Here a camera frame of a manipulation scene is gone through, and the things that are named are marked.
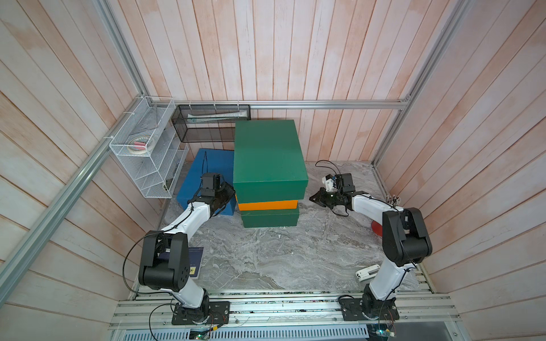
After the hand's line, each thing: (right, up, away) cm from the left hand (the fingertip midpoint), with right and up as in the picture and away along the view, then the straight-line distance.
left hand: (235, 191), depth 92 cm
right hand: (+34, -3, +4) cm, 34 cm away
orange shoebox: (+14, -6, -7) cm, 17 cm away
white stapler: (+53, -31, -13) cm, 62 cm away
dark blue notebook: (-16, -27, -6) cm, 32 cm away
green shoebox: (+15, -11, -4) cm, 20 cm away
